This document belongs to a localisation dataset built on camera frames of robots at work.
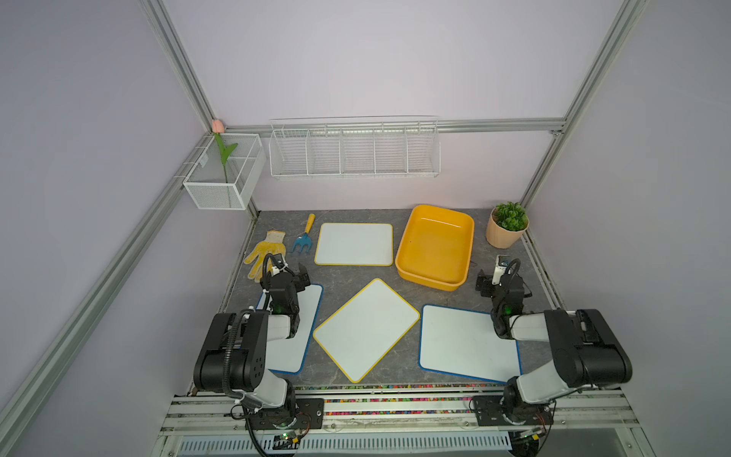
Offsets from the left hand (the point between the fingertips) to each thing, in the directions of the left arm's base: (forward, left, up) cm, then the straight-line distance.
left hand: (287, 268), depth 92 cm
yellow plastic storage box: (+11, -53, -9) cm, 55 cm away
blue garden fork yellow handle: (+20, -3, -9) cm, 22 cm away
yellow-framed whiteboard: (-18, -25, -9) cm, 32 cm away
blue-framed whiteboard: (-24, -56, -12) cm, 62 cm away
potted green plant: (+11, -77, +3) cm, 78 cm away
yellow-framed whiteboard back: (+15, -22, -8) cm, 28 cm away
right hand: (-5, -69, -2) cm, 69 cm away
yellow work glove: (+18, +9, -9) cm, 22 cm away
